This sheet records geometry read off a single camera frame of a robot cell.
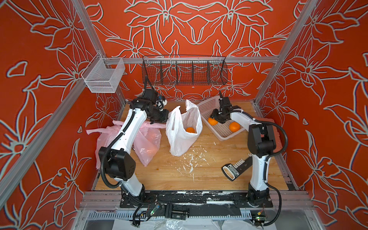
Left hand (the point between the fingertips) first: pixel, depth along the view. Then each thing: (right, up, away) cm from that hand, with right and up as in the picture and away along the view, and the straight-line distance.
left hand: (168, 117), depth 80 cm
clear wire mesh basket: (-45, +28, +12) cm, 55 cm away
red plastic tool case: (+70, -16, +9) cm, 72 cm away
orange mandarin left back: (+29, -3, +14) cm, 32 cm away
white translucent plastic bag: (+8, -5, -10) cm, 14 cm away
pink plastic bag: (-12, -13, +1) cm, 18 cm away
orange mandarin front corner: (+12, -6, -10) cm, 17 cm away
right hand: (+30, +2, +20) cm, 37 cm away
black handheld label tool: (+36, -32, +1) cm, 48 cm away
